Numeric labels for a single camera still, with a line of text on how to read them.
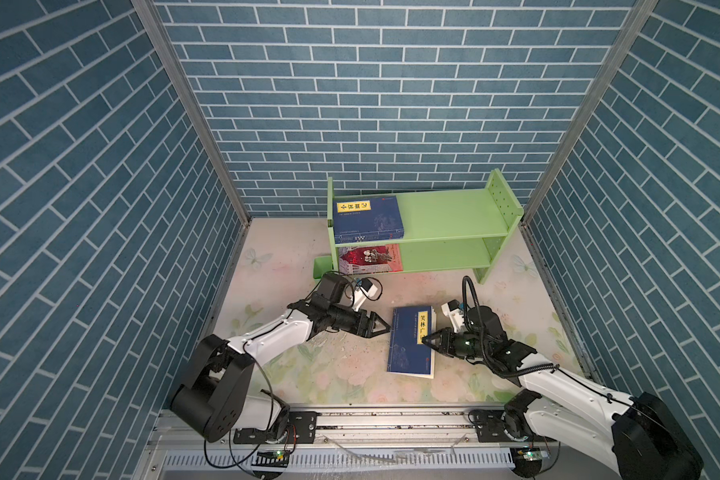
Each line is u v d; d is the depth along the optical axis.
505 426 0.68
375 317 0.74
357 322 0.73
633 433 0.41
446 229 1.17
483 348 0.64
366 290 0.77
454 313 0.78
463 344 0.71
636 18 0.71
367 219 0.79
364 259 0.92
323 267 0.96
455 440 0.73
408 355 0.81
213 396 0.42
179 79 0.81
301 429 0.74
